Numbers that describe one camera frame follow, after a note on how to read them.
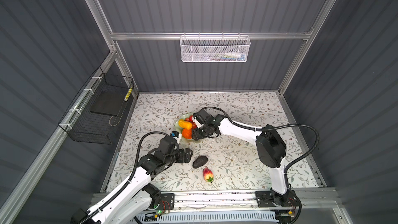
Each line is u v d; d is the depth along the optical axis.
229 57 0.91
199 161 0.82
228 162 0.87
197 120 0.74
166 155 0.60
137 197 0.60
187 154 0.71
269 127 0.54
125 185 0.47
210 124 0.67
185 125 0.89
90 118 0.72
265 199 0.72
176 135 0.72
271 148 0.52
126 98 0.80
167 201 0.73
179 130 0.94
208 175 0.77
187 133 0.91
